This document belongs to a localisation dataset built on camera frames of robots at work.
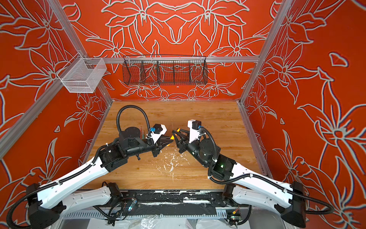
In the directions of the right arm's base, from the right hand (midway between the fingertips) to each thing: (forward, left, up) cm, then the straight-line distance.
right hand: (172, 131), depth 61 cm
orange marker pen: (-1, 0, -3) cm, 3 cm away
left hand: (-1, +1, -4) cm, 4 cm away
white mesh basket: (+46, +61, -1) cm, 77 cm away
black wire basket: (+55, +8, -4) cm, 56 cm away
